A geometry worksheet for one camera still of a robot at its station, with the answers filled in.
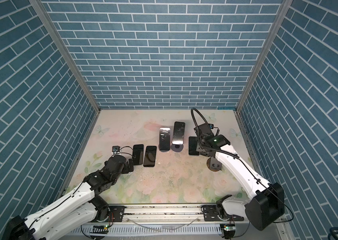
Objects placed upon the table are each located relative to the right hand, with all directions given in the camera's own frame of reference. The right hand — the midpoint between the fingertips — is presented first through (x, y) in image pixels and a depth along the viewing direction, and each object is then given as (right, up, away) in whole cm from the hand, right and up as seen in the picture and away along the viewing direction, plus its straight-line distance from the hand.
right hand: (203, 144), depth 81 cm
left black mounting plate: (-45, -34, -8) cm, 56 cm away
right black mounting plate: (+2, -34, -8) cm, 35 cm away
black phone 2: (-14, +3, +12) cm, 18 cm away
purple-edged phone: (-22, +1, +12) cm, 25 cm away
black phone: (-3, -1, +20) cm, 21 cm away
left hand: (-43, -10, +2) cm, 44 cm away
